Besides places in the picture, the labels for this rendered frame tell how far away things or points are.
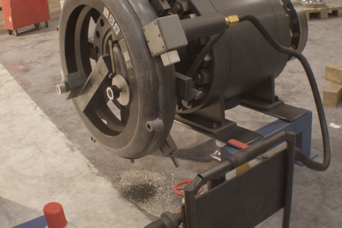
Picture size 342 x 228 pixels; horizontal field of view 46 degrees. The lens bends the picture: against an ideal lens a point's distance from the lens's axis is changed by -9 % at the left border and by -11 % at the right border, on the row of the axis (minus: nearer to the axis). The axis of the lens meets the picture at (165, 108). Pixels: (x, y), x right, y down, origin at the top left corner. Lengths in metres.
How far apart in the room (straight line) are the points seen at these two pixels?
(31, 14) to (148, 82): 5.71
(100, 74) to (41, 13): 5.54
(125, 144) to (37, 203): 0.62
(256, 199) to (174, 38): 0.54
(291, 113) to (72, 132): 1.37
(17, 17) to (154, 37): 5.68
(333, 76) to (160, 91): 1.77
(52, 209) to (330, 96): 2.37
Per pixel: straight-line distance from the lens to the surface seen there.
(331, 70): 3.01
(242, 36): 1.81
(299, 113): 2.06
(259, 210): 1.22
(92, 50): 1.98
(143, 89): 1.46
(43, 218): 0.87
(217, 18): 1.51
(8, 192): 2.24
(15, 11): 6.96
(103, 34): 1.87
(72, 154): 2.47
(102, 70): 1.63
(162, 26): 1.35
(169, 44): 1.35
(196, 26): 1.44
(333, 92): 2.83
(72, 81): 1.83
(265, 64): 1.96
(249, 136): 1.85
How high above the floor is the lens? 1.05
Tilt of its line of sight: 21 degrees down
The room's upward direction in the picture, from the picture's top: 6 degrees counter-clockwise
